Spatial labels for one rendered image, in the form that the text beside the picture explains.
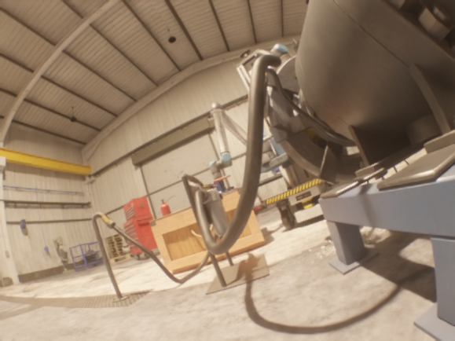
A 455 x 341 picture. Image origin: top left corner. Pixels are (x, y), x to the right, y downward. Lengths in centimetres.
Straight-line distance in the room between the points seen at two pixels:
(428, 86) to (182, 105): 1119
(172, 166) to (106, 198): 482
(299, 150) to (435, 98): 69
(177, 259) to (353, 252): 131
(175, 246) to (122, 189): 1071
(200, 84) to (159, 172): 506
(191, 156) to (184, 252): 872
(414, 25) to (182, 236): 169
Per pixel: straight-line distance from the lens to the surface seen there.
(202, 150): 1008
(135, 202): 445
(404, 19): 44
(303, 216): 169
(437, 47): 45
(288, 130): 98
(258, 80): 42
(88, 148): 1461
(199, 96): 1120
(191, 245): 166
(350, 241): 72
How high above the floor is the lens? 31
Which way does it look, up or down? 11 degrees up
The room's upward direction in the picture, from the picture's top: 21 degrees counter-clockwise
